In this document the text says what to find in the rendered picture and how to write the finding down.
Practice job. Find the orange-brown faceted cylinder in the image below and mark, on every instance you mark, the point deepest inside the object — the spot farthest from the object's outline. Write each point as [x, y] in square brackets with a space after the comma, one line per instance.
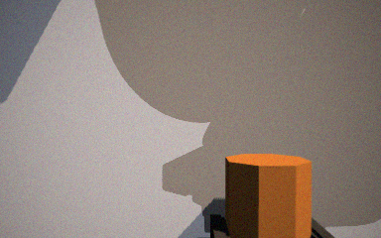
[268, 196]

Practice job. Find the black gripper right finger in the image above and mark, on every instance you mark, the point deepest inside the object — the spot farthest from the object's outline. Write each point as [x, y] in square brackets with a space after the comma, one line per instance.
[318, 231]

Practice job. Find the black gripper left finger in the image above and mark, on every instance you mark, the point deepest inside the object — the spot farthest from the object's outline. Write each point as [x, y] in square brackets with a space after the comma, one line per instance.
[218, 227]

